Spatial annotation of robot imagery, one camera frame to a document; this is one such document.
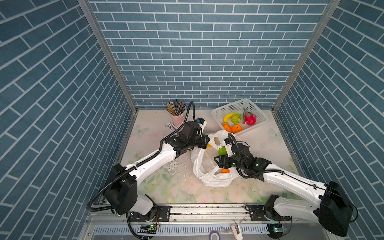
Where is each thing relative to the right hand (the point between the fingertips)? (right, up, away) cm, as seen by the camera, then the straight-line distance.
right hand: (220, 157), depth 81 cm
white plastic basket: (+4, +26, +31) cm, 40 cm away
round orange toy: (+15, +15, +21) cm, 30 cm away
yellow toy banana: (+11, +24, +31) cm, 41 cm away
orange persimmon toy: (+8, +16, +21) cm, 27 cm away
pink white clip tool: (+6, -31, -13) cm, 34 cm away
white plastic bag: (-8, -7, +11) cm, 15 cm away
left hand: (-3, +10, -2) cm, 10 cm away
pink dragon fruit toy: (+25, +22, +26) cm, 42 cm away
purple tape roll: (-4, -32, -11) cm, 34 cm away
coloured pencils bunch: (-28, +30, +24) cm, 48 cm away
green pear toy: (+16, +22, +27) cm, 38 cm away
